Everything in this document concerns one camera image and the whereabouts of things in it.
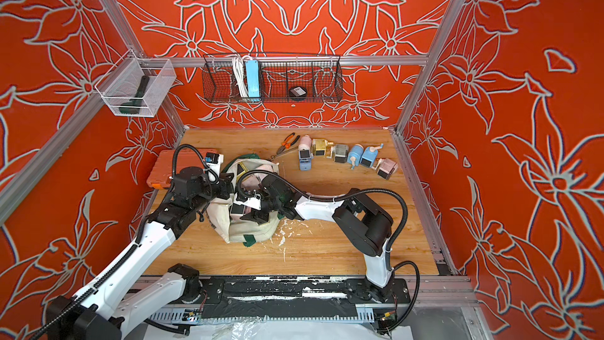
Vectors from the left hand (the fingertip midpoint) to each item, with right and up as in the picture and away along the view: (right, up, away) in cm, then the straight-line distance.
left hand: (232, 173), depth 78 cm
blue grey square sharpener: (+26, +3, +25) cm, 36 cm away
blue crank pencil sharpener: (+54, +5, +22) cm, 59 cm away
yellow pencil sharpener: (+33, +10, +30) cm, 46 cm away
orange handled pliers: (+16, +10, +33) cm, 38 cm away
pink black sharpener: (+60, 0, +19) cm, 63 cm away
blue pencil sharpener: (+48, +5, +22) cm, 53 cm away
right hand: (+3, -11, +4) cm, 12 cm away
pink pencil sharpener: (+26, +11, +26) cm, 38 cm away
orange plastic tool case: (-35, -2, +18) cm, 40 cm away
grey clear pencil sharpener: (+42, +7, +25) cm, 49 cm away
